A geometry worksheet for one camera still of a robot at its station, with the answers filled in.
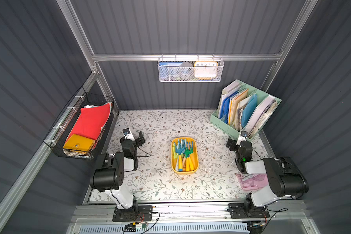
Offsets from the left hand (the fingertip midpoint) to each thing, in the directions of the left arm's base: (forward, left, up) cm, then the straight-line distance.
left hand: (132, 133), depth 92 cm
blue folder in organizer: (+17, -62, +6) cm, 64 cm away
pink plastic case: (-27, -73, -12) cm, 79 cm away
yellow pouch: (-19, +15, +19) cm, 31 cm away
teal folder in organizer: (+10, -74, +9) cm, 75 cm away
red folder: (-6, +15, +19) cm, 25 cm away
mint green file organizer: (+3, -68, -4) cm, 68 cm away
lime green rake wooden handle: (-10, -28, -10) cm, 31 cm away
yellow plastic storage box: (-13, -40, -7) cm, 43 cm away
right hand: (-3, -70, -2) cm, 70 cm away
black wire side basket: (-19, +22, +24) cm, 37 cm away
